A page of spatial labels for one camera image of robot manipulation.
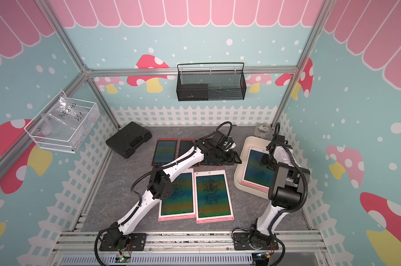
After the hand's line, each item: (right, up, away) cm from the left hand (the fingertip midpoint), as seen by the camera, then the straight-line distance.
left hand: (237, 164), depth 87 cm
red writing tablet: (-31, +10, +28) cm, 43 cm away
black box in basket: (-25, +41, +7) cm, 48 cm away
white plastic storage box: (+19, +12, +25) cm, 33 cm away
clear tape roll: (+24, +20, +29) cm, 42 cm away
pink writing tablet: (-29, -20, -2) cm, 36 cm away
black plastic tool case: (-68, +14, +21) cm, 73 cm away
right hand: (+19, -2, +6) cm, 20 cm away
